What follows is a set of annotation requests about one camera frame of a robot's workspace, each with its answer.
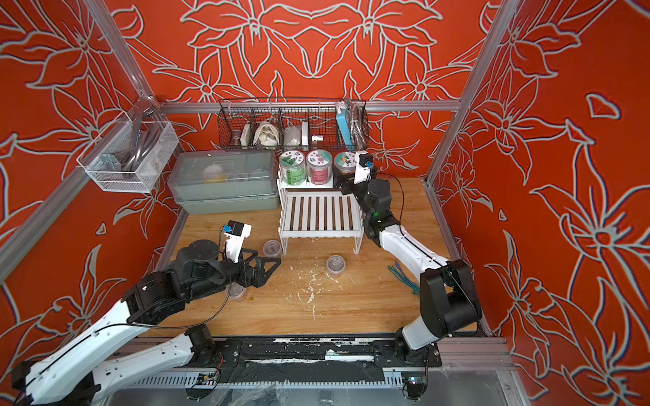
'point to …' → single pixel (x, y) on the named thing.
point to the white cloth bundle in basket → (267, 134)
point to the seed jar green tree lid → (293, 167)
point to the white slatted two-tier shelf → (316, 211)
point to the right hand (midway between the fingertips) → (340, 161)
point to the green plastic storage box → (221, 182)
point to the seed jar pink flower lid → (319, 167)
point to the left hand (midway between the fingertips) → (269, 255)
